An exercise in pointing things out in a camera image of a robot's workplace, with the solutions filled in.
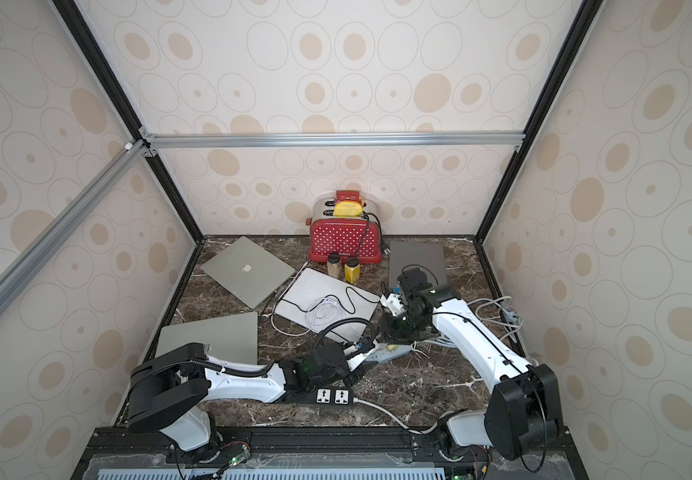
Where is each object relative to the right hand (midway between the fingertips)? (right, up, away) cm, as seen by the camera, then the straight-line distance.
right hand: (378, 342), depth 78 cm
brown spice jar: (-13, +20, +23) cm, 33 cm away
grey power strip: (+1, -4, +3) cm, 5 cm away
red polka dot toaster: (-7, +30, +25) cm, 40 cm away
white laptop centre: (-21, +14, +28) cm, 37 cm away
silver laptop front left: (-44, -2, +14) cm, 46 cm away
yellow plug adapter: (+4, -2, +4) cm, 7 cm away
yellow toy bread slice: (-9, +40, +24) cm, 47 cm away
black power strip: (-15, -15, +1) cm, 21 cm away
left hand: (0, -5, 0) cm, 5 cm away
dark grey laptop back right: (+21, +24, +36) cm, 48 cm away
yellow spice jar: (-7, +18, +22) cm, 30 cm away
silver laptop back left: (-45, +18, +31) cm, 58 cm away
